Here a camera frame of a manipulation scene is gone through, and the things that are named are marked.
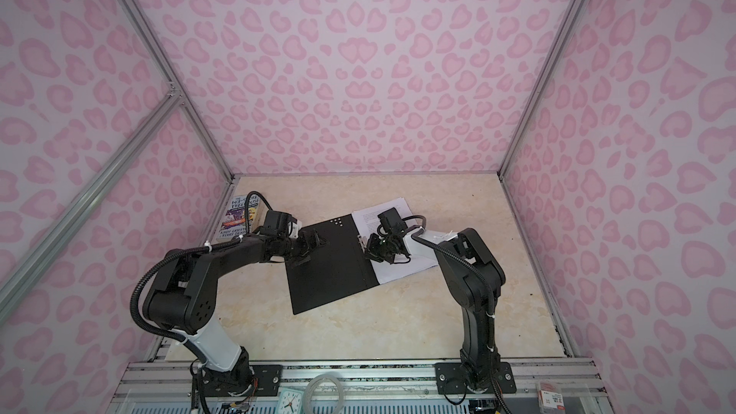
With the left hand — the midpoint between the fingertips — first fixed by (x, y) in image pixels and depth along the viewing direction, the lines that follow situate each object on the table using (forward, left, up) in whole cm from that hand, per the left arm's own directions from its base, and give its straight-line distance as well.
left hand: (321, 248), depth 94 cm
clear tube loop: (-40, -1, 0) cm, 40 cm away
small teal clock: (-41, +3, -1) cm, 41 cm away
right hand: (-2, -14, -1) cm, 14 cm away
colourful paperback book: (+12, +33, -2) cm, 35 cm away
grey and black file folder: (-6, -4, -4) cm, 8 cm away
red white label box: (-42, -59, -2) cm, 73 cm away
